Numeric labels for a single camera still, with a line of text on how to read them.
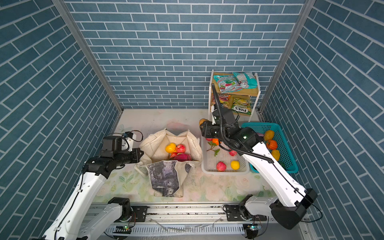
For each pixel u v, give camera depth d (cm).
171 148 90
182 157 83
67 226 39
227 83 85
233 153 91
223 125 47
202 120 67
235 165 87
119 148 60
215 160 91
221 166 84
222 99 102
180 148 91
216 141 95
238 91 84
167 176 70
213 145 97
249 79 88
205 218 74
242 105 99
